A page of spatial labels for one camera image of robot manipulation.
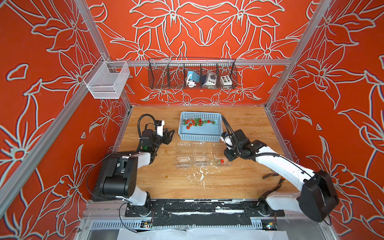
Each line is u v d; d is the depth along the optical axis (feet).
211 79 2.98
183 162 2.95
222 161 2.88
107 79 3.05
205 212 2.39
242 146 2.07
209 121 3.52
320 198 1.29
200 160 2.95
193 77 2.74
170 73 3.28
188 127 3.49
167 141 2.63
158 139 2.50
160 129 2.60
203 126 3.48
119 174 1.64
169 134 2.69
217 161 2.92
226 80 3.10
